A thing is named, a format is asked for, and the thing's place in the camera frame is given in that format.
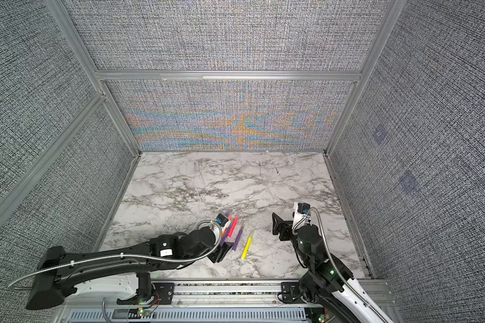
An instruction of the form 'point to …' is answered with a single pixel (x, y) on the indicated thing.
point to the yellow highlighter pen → (248, 244)
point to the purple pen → (238, 237)
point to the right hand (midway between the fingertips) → (282, 211)
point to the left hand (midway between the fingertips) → (230, 236)
